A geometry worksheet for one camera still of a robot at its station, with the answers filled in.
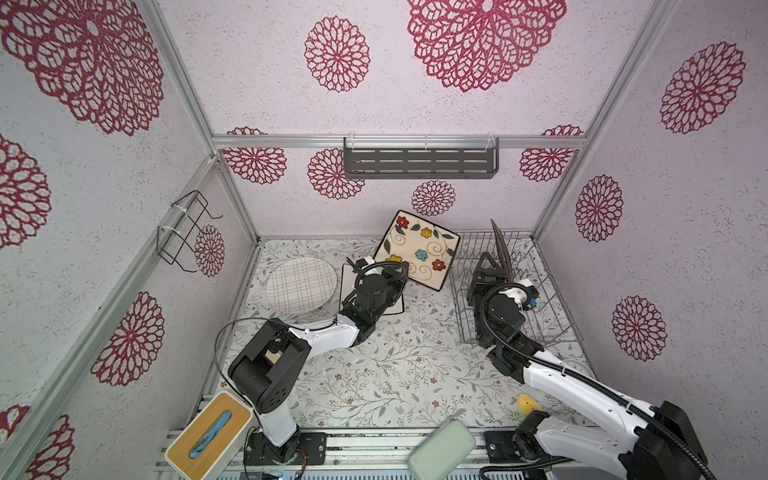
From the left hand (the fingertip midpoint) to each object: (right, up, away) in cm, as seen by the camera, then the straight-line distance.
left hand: (411, 264), depth 84 cm
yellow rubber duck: (+30, -37, -4) cm, 48 cm away
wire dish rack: (+47, -18, +14) cm, 52 cm away
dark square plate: (+5, +5, +4) cm, 8 cm away
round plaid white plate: (-37, -7, +23) cm, 44 cm away
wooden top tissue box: (-49, -43, -13) cm, 67 cm away
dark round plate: (+30, +4, +9) cm, 31 cm away
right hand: (+15, +2, -13) cm, 20 cm away
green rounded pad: (+6, -46, -12) cm, 48 cm away
